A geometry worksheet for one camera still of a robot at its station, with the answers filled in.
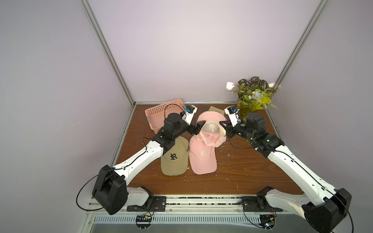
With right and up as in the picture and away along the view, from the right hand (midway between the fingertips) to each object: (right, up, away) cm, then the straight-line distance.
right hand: (222, 118), depth 71 cm
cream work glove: (+2, +7, +45) cm, 46 cm away
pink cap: (-2, -10, +14) cm, 17 cm away
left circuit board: (-40, -51, +1) cm, 65 cm away
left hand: (-11, +1, +3) cm, 11 cm away
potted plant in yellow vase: (+26, +15, +22) cm, 37 cm away
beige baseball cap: (-26, -26, +14) cm, 39 cm away
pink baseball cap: (-9, -24, +14) cm, 29 cm away
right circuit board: (+22, -51, -1) cm, 56 cm away
